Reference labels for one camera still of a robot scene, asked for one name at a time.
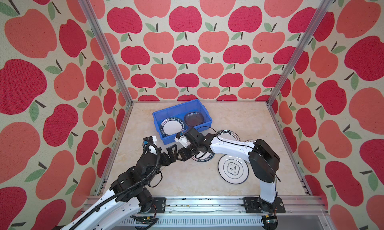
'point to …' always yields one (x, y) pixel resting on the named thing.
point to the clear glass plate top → (193, 119)
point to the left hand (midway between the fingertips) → (173, 149)
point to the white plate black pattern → (233, 170)
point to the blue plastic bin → (179, 111)
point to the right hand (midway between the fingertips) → (181, 155)
